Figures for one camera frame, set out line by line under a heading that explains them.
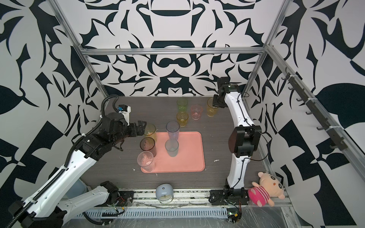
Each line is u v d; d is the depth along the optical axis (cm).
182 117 100
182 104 107
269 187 73
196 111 108
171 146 89
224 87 64
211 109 86
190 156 89
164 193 70
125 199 73
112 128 51
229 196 66
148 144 77
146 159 83
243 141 52
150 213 71
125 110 61
